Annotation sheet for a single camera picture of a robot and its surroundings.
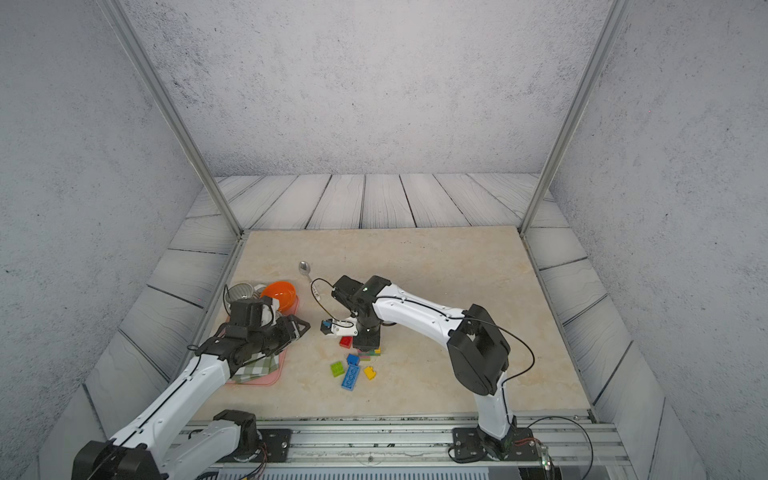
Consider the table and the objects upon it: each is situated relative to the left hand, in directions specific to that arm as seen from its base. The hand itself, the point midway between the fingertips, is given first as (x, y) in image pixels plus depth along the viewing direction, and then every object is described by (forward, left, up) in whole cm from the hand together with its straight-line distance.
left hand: (308, 329), depth 83 cm
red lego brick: (0, -9, -8) cm, 12 cm away
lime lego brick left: (-8, -7, -9) cm, 14 cm away
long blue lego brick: (-10, -11, -8) cm, 18 cm away
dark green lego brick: (-5, -17, -6) cm, 18 cm away
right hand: (-3, -16, -1) cm, 16 cm away
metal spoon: (+28, +8, -9) cm, 30 cm away
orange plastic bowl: (+17, +12, -7) cm, 22 cm away
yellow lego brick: (-8, -16, -10) cm, 21 cm away
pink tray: (-3, +10, -13) cm, 17 cm away
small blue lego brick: (-5, -12, -8) cm, 15 cm away
